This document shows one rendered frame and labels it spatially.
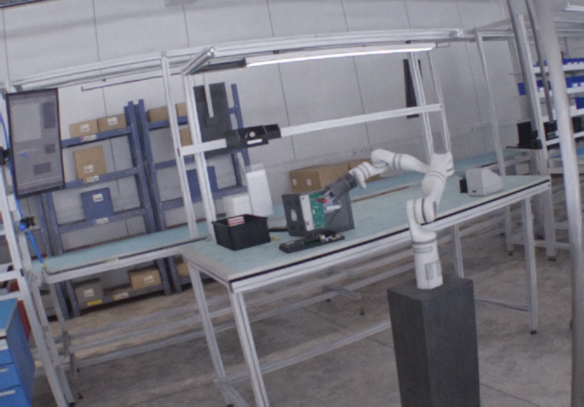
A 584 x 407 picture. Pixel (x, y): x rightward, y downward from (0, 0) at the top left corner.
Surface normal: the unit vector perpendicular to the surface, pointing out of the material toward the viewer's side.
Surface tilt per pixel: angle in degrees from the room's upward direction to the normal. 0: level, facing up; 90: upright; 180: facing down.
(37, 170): 101
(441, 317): 90
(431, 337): 90
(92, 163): 90
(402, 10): 90
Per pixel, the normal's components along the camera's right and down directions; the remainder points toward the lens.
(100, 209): 0.44, 0.00
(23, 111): 0.79, 0.11
